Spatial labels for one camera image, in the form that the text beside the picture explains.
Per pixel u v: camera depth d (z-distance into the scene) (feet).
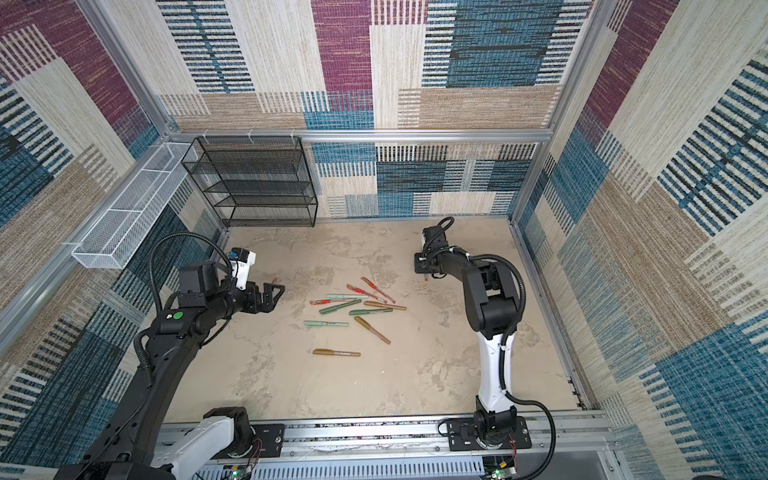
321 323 3.02
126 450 1.26
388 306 3.17
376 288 3.34
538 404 2.24
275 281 3.43
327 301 3.25
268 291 2.25
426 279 3.35
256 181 3.63
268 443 2.40
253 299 2.20
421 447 2.41
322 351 2.86
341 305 3.19
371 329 3.01
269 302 2.26
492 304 1.89
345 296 3.26
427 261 2.67
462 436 2.39
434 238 2.79
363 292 3.26
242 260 2.23
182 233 3.29
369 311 3.15
